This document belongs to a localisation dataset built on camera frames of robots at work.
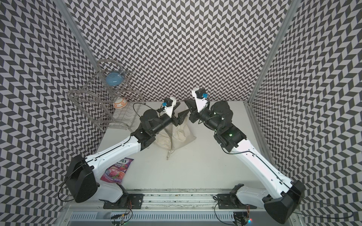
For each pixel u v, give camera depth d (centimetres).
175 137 86
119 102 108
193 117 55
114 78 99
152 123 55
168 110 61
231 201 66
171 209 72
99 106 102
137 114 55
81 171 45
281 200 36
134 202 73
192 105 56
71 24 77
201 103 51
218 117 44
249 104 119
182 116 64
